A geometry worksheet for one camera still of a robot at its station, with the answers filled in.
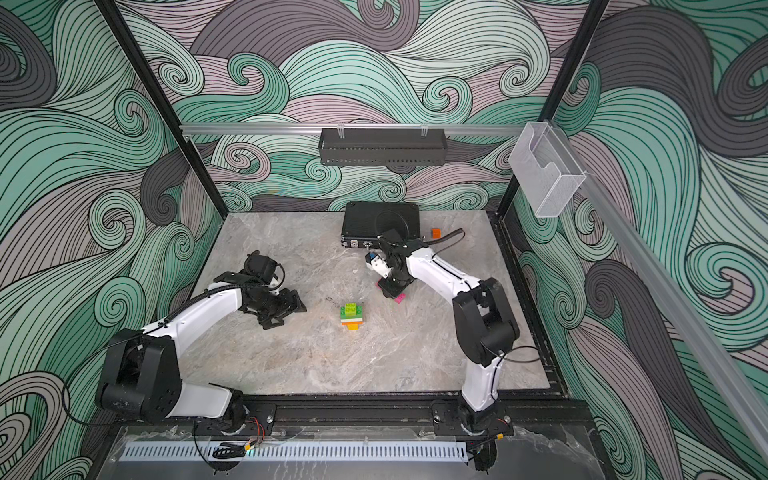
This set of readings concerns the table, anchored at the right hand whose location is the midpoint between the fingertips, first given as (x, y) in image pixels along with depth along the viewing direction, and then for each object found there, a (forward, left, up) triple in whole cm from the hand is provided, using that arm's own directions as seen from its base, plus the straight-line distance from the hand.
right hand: (388, 288), depth 90 cm
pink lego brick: (-6, -3, +5) cm, 8 cm away
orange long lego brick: (-10, +11, -4) cm, 15 cm away
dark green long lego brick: (-10, +9, +3) cm, 13 cm away
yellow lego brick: (-10, +11, -6) cm, 16 cm away
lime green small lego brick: (-9, +11, +4) cm, 14 cm away
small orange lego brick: (+28, -19, -7) cm, 35 cm away
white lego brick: (-10, +11, -2) cm, 15 cm away
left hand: (-7, +27, 0) cm, 28 cm away
